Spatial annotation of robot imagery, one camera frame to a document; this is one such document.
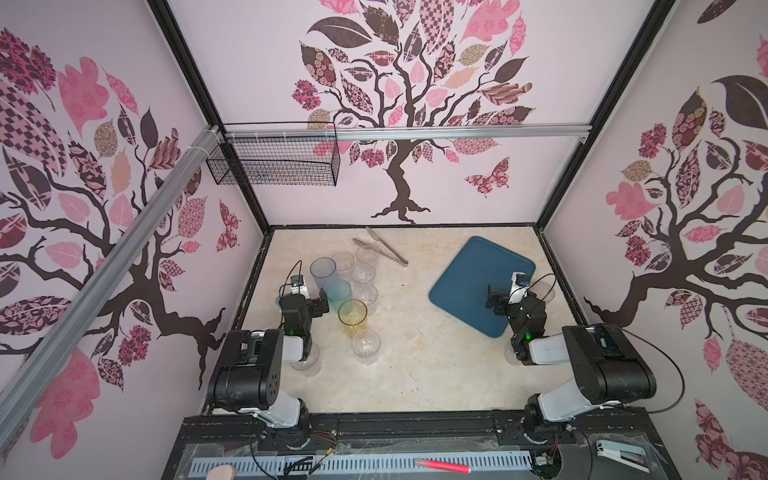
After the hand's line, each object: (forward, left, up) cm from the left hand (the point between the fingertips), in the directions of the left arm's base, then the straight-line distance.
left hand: (309, 292), depth 94 cm
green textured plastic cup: (+1, -9, -2) cm, 9 cm away
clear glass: (+12, -10, -1) cm, 16 cm away
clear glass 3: (+10, -17, -3) cm, 20 cm away
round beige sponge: (-46, +13, -3) cm, 48 cm away
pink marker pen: (-45, -38, -4) cm, 60 cm away
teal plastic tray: (+7, -53, -10) cm, 54 cm away
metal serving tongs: (+24, -23, -5) cm, 34 cm away
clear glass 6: (-24, -5, +2) cm, 24 cm away
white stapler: (-44, -84, -2) cm, 94 cm away
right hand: (+1, -63, +4) cm, 63 cm away
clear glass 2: (+17, -17, -2) cm, 24 cm away
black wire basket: (+57, +20, +11) cm, 62 cm away
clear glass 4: (0, -19, -1) cm, 19 cm away
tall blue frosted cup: (+5, -5, +5) cm, 9 cm away
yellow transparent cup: (-7, -14, 0) cm, 16 cm away
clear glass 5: (-16, -19, -4) cm, 25 cm away
